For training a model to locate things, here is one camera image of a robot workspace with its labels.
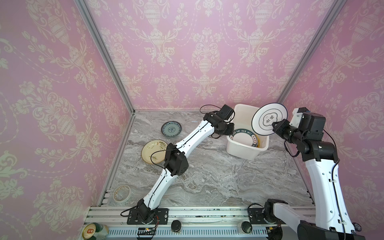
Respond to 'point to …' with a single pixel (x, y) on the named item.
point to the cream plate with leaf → (151, 146)
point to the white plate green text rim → (244, 136)
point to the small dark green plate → (171, 129)
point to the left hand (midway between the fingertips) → (232, 133)
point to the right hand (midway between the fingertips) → (274, 122)
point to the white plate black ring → (265, 115)
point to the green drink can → (95, 231)
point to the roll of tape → (121, 193)
